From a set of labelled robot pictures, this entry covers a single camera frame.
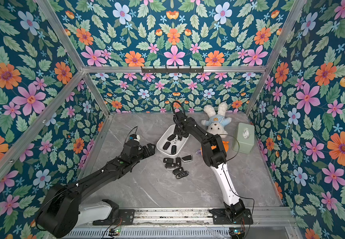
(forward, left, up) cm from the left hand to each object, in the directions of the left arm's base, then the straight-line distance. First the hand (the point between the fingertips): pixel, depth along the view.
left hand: (152, 146), depth 86 cm
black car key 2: (+7, -7, -11) cm, 15 cm away
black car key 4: (-5, -15, -12) cm, 19 cm away
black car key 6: (-7, -9, -11) cm, 16 cm away
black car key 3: (-4, -8, -11) cm, 15 cm away
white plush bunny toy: (+15, -42, -2) cm, 44 cm away
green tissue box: (+3, -58, -3) cm, 58 cm away
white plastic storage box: (+7, -17, -11) cm, 21 cm away
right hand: (+17, -16, -10) cm, 25 cm away
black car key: (+4, -12, -11) cm, 17 cm away
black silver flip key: (-3, -21, -12) cm, 24 cm away
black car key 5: (-11, -14, -11) cm, 21 cm away
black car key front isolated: (+14, -11, -11) cm, 21 cm away
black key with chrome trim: (-14, -17, -11) cm, 24 cm away
